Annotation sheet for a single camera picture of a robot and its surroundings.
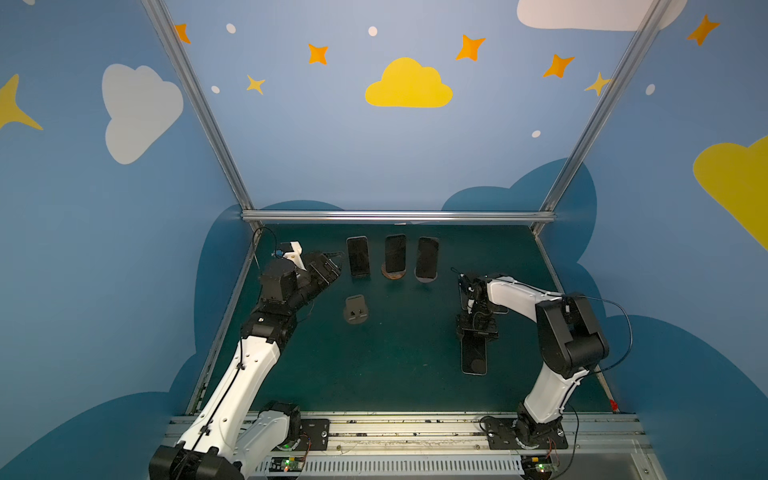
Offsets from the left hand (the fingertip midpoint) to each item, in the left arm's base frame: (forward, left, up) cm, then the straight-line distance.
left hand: (341, 263), depth 74 cm
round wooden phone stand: (+17, -15, -28) cm, 36 cm away
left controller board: (-40, +12, -29) cm, 50 cm away
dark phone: (+16, -25, -17) cm, 34 cm away
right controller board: (-40, -49, -28) cm, 69 cm away
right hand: (-6, -39, -28) cm, 48 cm away
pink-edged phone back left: (+15, -2, -16) cm, 22 cm away
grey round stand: (+14, -26, -27) cm, 40 cm away
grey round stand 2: (-1, -2, -25) cm, 25 cm away
